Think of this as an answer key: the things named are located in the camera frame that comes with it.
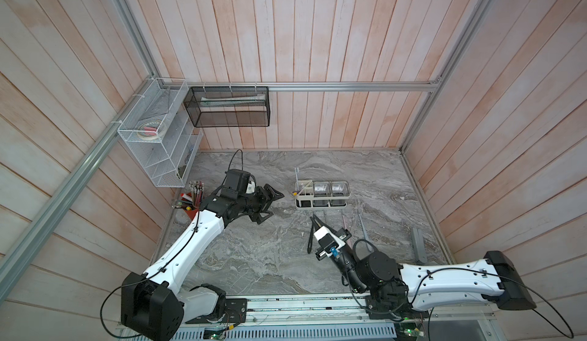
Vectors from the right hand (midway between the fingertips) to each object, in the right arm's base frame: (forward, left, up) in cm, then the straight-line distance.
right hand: (316, 215), depth 61 cm
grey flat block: (+3, -42, -31) cm, 52 cm away
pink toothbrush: (+14, -15, -31) cm, 37 cm away
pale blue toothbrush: (+42, +5, -33) cm, 54 cm away
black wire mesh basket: (+59, +37, -6) cm, 71 cm away
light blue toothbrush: (+12, -22, -32) cm, 41 cm away
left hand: (+9, +11, -11) cm, 18 cm away
